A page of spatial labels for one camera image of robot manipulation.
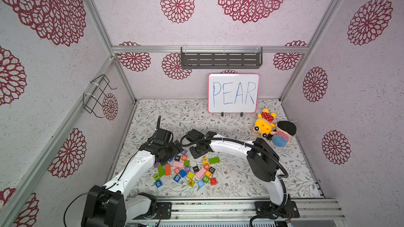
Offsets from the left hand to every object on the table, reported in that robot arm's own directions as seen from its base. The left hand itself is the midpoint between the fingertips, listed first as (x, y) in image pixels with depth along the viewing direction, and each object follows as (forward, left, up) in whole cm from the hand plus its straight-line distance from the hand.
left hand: (177, 153), depth 85 cm
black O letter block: (-7, -19, -6) cm, 21 cm away
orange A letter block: (0, -3, -6) cm, 7 cm away
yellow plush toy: (+20, -52, -2) cm, 56 cm away
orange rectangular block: (-7, +5, -7) cm, 11 cm away
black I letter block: (-6, -10, -6) cm, 13 cm away
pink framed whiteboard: (+41, -35, +5) cm, 54 cm away
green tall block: (-7, +9, -6) cm, 13 cm away
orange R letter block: (-5, -16, -7) cm, 18 cm away
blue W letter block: (-14, +9, -6) cm, 18 cm away
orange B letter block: (-9, -17, -6) cm, 20 cm away
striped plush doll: (+11, -60, -2) cm, 61 cm away
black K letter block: (0, +1, -7) cm, 7 cm away
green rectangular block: (-1, -20, -8) cm, 22 cm away
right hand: (+3, -9, -4) cm, 10 cm away
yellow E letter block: (-2, -15, -6) cm, 16 cm away
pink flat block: (-3, 0, -7) cm, 8 cm away
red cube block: (-13, -19, -6) cm, 24 cm away
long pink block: (-8, -13, -7) cm, 17 cm away
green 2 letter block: (-12, -15, -6) cm, 20 cm away
